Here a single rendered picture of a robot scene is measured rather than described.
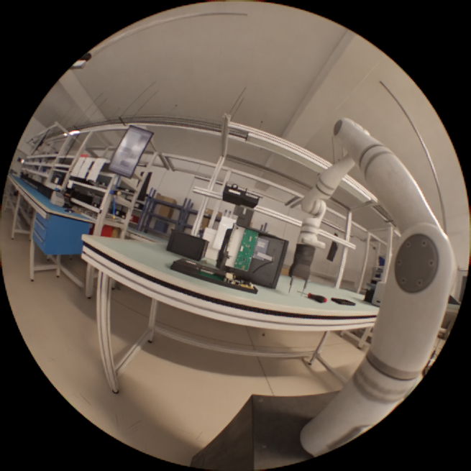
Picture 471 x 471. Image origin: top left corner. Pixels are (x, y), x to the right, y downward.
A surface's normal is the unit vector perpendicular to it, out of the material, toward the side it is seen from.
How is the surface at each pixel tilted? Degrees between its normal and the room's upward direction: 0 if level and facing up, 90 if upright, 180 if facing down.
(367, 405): 90
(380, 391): 90
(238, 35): 180
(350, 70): 180
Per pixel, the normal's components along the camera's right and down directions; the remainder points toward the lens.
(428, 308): -0.93, -0.26
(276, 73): -0.29, 0.95
